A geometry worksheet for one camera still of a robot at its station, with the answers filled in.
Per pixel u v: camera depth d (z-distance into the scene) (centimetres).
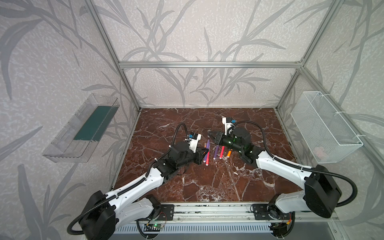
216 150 96
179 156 58
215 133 71
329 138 62
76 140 64
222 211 76
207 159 92
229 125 71
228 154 94
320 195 42
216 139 70
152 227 72
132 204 56
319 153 73
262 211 74
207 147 75
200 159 66
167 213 73
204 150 75
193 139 67
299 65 94
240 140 60
